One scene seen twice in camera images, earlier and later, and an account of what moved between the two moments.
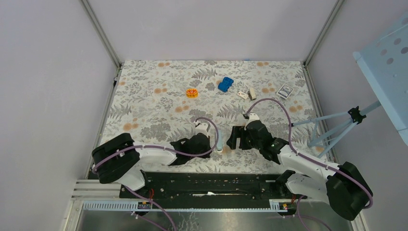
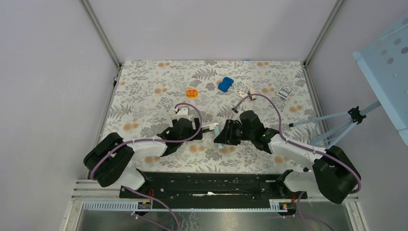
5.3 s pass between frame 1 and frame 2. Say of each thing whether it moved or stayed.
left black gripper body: moved
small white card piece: stayed
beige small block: stayed
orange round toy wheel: stayed
